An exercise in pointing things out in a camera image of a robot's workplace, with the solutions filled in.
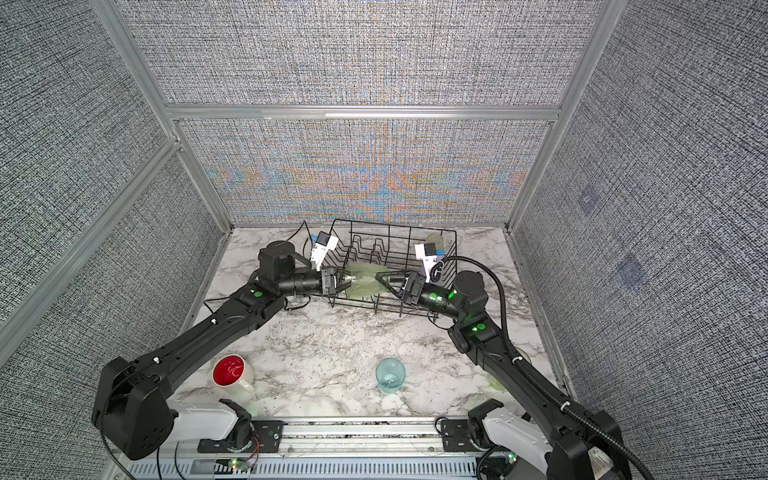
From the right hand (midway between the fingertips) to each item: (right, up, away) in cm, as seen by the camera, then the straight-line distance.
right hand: (380, 282), depth 65 cm
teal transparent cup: (+3, -27, +18) cm, 33 cm away
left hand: (-5, 0, +5) cm, 7 cm away
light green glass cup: (+31, -29, +15) cm, 45 cm away
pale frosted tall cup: (+21, +12, +48) cm, 53 cm away
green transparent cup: (-3, +1, -1) cm, 3 cm away
